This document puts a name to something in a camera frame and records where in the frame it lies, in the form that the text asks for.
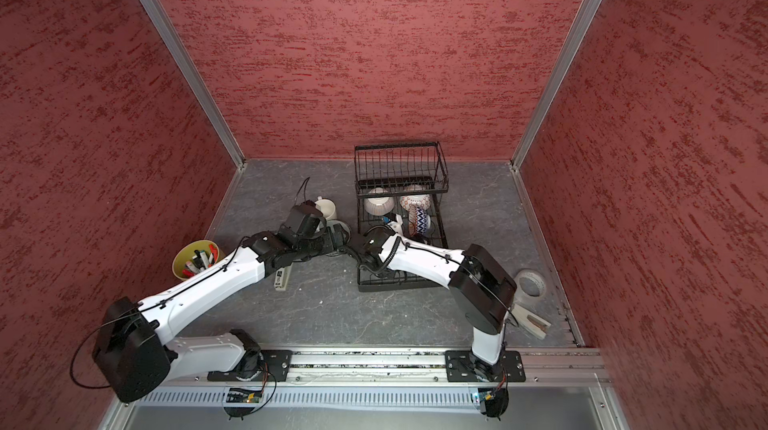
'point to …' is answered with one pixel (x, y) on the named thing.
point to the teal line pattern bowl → (341, 235)
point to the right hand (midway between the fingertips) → (418, 251)
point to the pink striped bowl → (379, 205)
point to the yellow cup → (186, 252)
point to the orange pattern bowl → (419, 220)
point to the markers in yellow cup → (201, 260)
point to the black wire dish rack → (400, 186)
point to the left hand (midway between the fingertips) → (336, 245)
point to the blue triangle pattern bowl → (422, 201)
